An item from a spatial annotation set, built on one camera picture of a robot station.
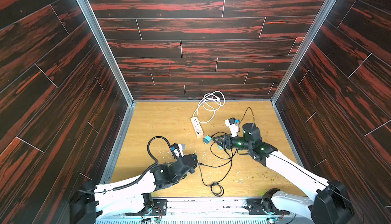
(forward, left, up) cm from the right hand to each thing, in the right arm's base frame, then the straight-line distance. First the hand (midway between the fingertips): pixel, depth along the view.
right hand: (218, 136), depth 79 cm
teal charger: (+6, +5, -14) cm, 16 cm away
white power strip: (+16, +12, -15) cm, 25 cm away
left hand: (-11, +11, -6) cm, 16 cm away
